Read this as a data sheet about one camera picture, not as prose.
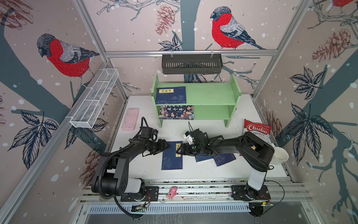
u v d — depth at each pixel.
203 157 0.86
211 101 0.80
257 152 0.48
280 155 0.80
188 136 0.85
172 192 0.73
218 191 0.76
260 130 0.92
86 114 0.71
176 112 0.92
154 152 0.79
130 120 1.04
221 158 0.85
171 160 0.86
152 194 0.73
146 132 0.74
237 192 0.73
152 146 0.76
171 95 0.84
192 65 1.05
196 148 0.77
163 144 0.80
